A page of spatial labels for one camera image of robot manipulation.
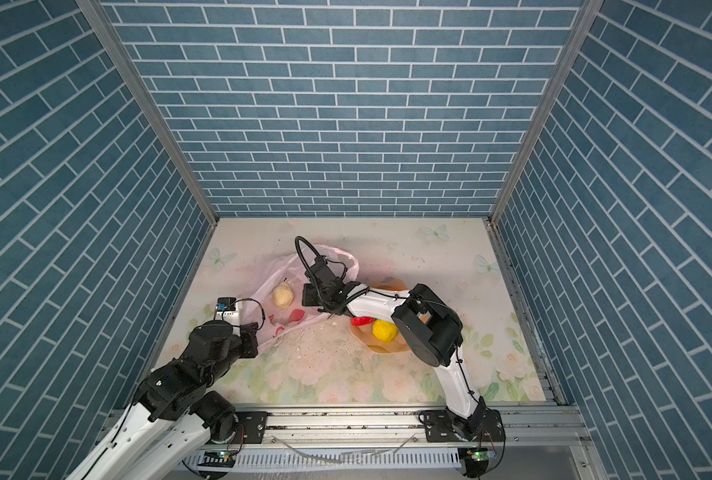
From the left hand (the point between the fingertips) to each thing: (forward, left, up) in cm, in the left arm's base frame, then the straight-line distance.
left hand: (261, 326), depth 76 cm
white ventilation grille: (-27, -16, -15) cm, 35 cm away
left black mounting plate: (-20, +2, -15) cm, 25 cm away
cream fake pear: (+15, -1, -10) cm, 18 cm away
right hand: (+15, -7, -8) cm, 19 cm away
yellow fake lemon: (+2, -32, -8) cm, 34 cm away
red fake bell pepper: (+4, -26, -5) cm, 27 cm away
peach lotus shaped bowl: (+17, -35, -8) cm, 40 cm away
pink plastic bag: (+2, -3, -3) cm, 4 cm away
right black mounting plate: (-22, -45, -13) cm, 52 cm away
